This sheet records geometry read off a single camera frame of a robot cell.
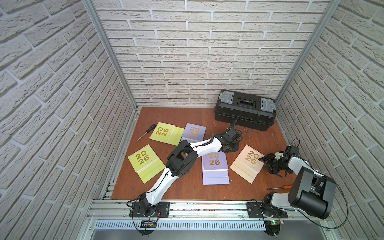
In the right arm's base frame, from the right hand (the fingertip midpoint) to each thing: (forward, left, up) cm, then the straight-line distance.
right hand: (263, 162), depth 89 cm
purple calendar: (+25, +42, 0) cm, 48 cm away
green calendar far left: (+25, +60, +1) cm, 65 cm away
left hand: (+9, +12, +3) cm, 15 cm away
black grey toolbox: (+28, +2, +15) cm, 32 cm away
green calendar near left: (+3, +72, +2) cm, 72 cm away
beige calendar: (-1, +10, -1) cm, 10 cm away
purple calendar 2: (-3, +31, +1) cm, 31 cm away
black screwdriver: (+30, +73, +1) cm, 79 cm away
